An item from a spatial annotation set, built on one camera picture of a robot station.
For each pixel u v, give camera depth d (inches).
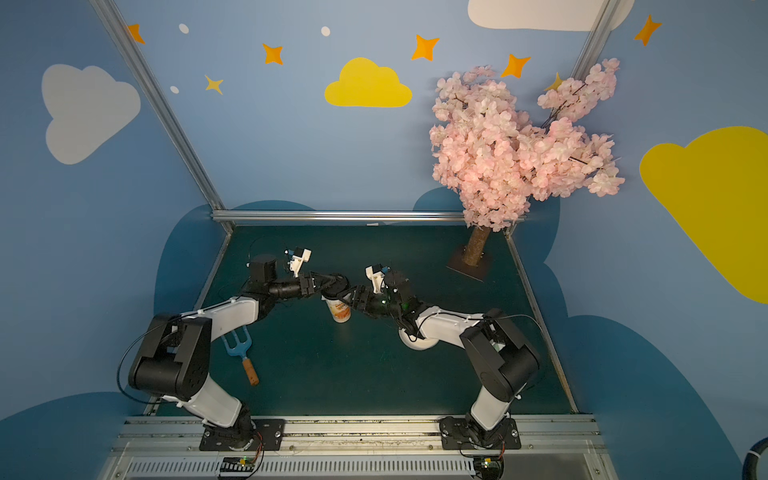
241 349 34.9
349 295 32.5
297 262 33.0
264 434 28.9
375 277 32.3
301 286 30.8
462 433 29.8
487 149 26.2
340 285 32.4
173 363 18.1
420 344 35.6
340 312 35.4
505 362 18.4
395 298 27.7
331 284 32.4
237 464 28.8
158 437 29.6
